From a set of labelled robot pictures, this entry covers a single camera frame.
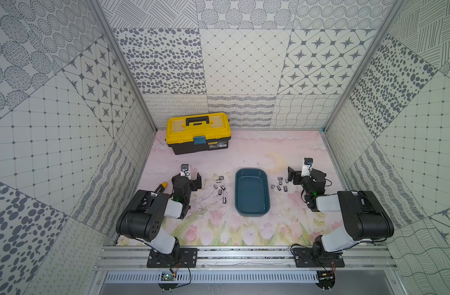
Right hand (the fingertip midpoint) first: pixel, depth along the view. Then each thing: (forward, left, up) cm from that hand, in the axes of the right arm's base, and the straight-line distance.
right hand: (298, 169), depth 95 cm
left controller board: (-47, +60, -7) cm, 76 cm away
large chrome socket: (-9, +7, -5) cm, 13 cm away
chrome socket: (-3, +42, -5) cm, 42 cm away
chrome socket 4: (-11, +41, -5) cm, 43 cm away
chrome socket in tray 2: (-9, +11, -5) cm, 15 cm away
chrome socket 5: (-7, +8, 0) cm, 10 cm away
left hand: (-3, +58, +1) cm, 58 cm away
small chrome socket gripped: (-2, +9, -6) cm, 11 cm away
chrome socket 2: (-8, +44, -5) cm, 45 cm away
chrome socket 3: (-8, +40, -5) cm, 41 cm away
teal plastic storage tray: (-11, +25, -6) cm, 27 cm away
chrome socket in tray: (-7, +14, -6) cm, 17 cm away
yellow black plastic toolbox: (+15, +54, +11) cm, 57 cm away
